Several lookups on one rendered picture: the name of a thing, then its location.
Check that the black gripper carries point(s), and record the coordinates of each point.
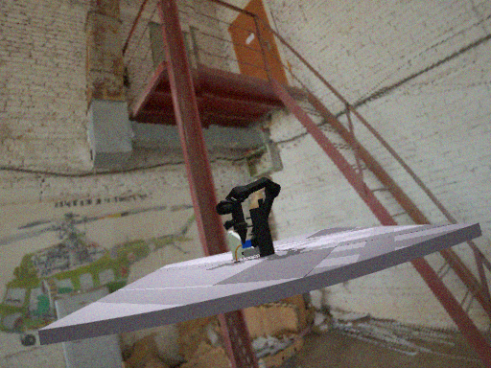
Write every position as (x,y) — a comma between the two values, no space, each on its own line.
(241,226)

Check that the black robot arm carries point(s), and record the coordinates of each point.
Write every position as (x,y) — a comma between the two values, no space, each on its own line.
(230,206)

